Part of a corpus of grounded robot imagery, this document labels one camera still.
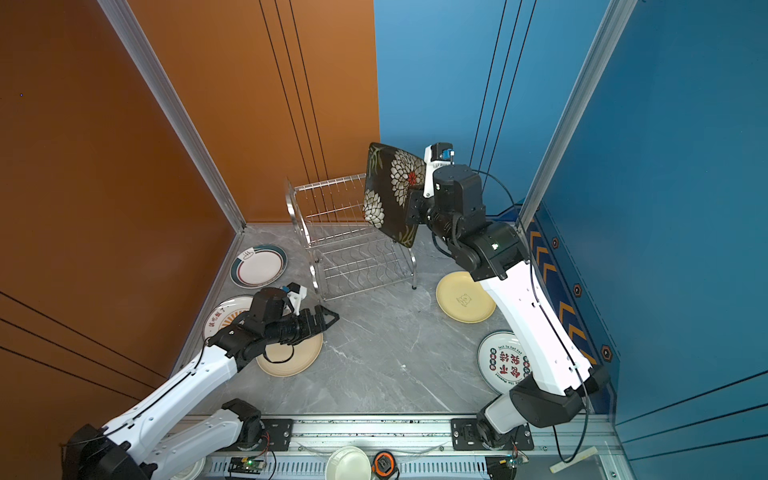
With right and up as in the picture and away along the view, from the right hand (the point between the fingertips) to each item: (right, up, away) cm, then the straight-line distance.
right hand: (407, 188), depth 61 cm
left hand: (-20, -31, +18) cm, 41 cm away
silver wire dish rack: (-20, -15, +44) cm, 51 cm away
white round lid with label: (-46, -60, +2) cm, 76 cm away
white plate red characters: (+29, -45, +24) cm, 58 cm away
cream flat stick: (+40, -62, +9) cm, 74 cm away
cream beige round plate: (-27, -38, +7) cm, 48 cm away
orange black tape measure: (-5, -61, +6) cm, 62 cm away
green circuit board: (-38, -64, +10) cm, 76 cm away
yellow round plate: (+21, -29, +37) cm, 52 cm away
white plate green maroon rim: (-53, -18, +49) cm, 75 cm away
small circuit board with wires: (+23, -64, +9) cm, 69 cm away
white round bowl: (-14, -63, +9) cm, 65 cm away
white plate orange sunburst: (-57, -33, +33) cm, 73 cm away
